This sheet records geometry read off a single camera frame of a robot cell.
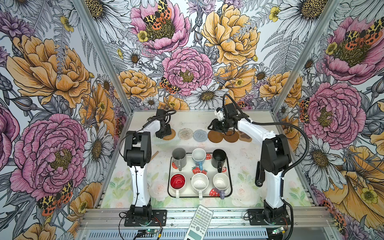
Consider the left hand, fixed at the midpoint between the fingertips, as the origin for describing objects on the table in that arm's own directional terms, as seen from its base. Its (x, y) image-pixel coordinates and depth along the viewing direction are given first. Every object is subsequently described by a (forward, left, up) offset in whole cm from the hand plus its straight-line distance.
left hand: (167, 136), depth 104 cm
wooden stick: (-14, +7, -2) cm, 15 cm away
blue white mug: (-17, -22, +4) cm, 28 cm away
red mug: (-32, -9, +1) cm, 33 cm away
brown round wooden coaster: (-2, -45, -1) cm, 45 cm away
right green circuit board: (-54, -58, -2) cm, 79 cm away
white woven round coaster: (+3, -13, -2) cm, 13 cm away
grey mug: (-17, -10, +2) cm, 20 cm away
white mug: (-31, -22, -1) cm, 38 cm away
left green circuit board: (-54, +3, -3) cm, 54 cm away
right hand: (-4, -30, +11) cm, 32 cm away
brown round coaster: (-1, -33, -1) cm, 33 cm away
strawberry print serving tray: (-23, -17, -2) cm, 29 cm away
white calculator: (-51, -21, 0) cm, 55 cm away
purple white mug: (-31, -34, 0) cm, 46 cm away
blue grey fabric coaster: (+1, -23, -1) cm, 23 cm away
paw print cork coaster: (-22, -41, +30) cm, 55 cm away
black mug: (-18, -34, +3) cm, 38 cm away
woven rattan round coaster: (0, -3, 0) cm, 3 cm away
